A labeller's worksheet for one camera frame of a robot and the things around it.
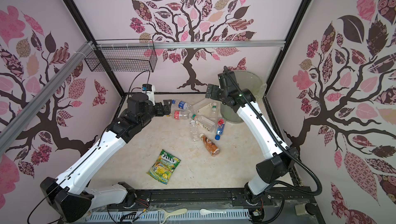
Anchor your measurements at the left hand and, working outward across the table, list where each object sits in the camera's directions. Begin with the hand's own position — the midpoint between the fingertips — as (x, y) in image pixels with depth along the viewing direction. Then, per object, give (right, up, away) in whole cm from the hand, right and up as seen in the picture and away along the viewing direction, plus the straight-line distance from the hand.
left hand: (163, 103), depth 73 cm
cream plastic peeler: (+3, -51, -5) cm, 51 cm away
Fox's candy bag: (-3, -34, +8) cm, 36 cm away
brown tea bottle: (+26, -26, +11) cm, 38 cm away
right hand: (+26, +7, +2) cm, 27 cm away
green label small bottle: (+27, -7, +33) cm, 43 cm away
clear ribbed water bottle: (+13, -17, +24) cm, 33 cm away
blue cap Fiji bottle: (+30, -15, +22) cm, 40 cm away
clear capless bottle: (+19, -3, +33) cm, 38 cm away
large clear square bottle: (+22, -13, +26) cm, 36 cm away
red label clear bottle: (+4, -8, +30) cm, 31 cm away
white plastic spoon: (+20, -51, -4) cm, 54 cm away
